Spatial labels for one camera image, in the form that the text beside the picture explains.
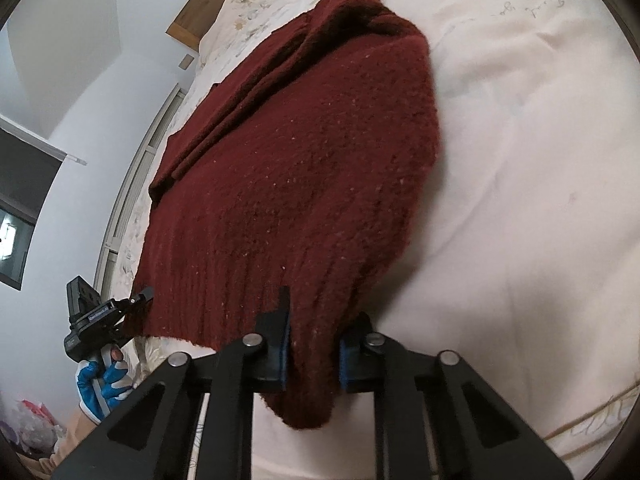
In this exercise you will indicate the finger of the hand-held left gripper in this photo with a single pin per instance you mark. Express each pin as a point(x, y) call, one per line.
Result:
point(141, 300)

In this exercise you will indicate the person's left hand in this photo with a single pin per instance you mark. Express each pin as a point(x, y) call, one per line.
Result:
point(102, 385)

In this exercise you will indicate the beige wall switch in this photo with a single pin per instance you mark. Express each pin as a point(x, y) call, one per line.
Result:
point(186, 61)

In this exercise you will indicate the dark red knitted sweater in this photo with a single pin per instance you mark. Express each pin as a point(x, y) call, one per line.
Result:
point(300, 170)

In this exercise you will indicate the wooden headboard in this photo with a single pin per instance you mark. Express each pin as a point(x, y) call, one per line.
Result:
point(187, 22)

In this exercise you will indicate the person's left forearm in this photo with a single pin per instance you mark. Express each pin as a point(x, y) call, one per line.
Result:
point(70, 440)

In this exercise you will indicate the white panelled low cabinet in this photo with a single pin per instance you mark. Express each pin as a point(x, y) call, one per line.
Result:
point(142, 170)

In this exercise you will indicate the dark window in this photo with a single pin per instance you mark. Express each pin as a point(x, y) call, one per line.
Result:
point(14, 245)

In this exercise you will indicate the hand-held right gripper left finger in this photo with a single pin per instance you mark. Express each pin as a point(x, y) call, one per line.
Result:
point(284, 355)

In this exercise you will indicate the pile of plastic bags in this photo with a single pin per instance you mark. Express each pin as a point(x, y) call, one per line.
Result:
point(32, 427)

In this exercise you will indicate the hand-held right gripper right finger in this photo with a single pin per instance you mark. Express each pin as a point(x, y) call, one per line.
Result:
point(345, 360)

